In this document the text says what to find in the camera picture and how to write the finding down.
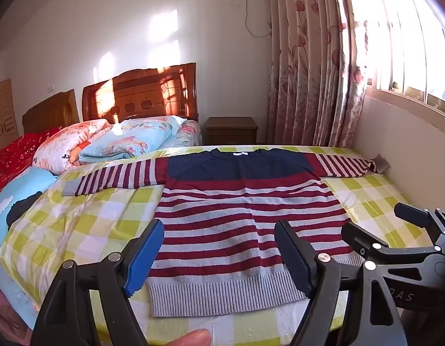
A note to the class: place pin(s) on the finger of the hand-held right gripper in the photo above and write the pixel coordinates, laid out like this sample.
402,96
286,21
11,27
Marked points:
359,239
413,214

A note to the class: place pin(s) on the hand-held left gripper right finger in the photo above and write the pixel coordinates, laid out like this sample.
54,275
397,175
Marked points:
294,259

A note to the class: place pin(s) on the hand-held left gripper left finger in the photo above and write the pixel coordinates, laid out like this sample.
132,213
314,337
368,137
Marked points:
145,259

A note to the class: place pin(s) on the red grey striped navy sweater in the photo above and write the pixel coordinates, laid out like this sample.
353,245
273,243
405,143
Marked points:
226,205

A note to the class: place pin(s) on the yellow-green checked bed sheet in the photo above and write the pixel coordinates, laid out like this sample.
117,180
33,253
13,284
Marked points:
100,216

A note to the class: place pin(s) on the light blue floral quilt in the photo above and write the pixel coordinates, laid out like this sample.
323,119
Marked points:
136,137

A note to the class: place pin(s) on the blue cloud print pillow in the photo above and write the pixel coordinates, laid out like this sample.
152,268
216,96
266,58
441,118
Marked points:
24,187

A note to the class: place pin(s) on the pink floral quilt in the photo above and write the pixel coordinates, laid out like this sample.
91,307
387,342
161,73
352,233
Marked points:
64,144

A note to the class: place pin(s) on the wooden nightstand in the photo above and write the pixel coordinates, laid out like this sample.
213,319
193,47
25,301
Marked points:
231,129

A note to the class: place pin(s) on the pink patterned cloth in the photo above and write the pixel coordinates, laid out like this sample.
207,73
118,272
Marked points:
6,317

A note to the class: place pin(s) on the large carved wooden headboard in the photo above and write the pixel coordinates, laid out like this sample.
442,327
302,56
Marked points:
143,93

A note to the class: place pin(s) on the red patterned quilt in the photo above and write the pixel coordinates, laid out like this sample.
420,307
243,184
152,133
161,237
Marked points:
17,151

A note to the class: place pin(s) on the barred window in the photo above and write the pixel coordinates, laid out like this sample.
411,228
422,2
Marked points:
406,43

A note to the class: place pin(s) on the small plain wooden headboard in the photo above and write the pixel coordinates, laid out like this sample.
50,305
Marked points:
51,115

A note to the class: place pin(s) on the pink floral curtain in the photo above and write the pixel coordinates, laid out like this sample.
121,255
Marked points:
305,61

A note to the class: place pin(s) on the light wooden wardrobe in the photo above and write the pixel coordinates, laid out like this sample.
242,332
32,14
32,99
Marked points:
2,115

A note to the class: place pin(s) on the white wall socket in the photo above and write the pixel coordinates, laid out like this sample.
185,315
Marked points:
50,88

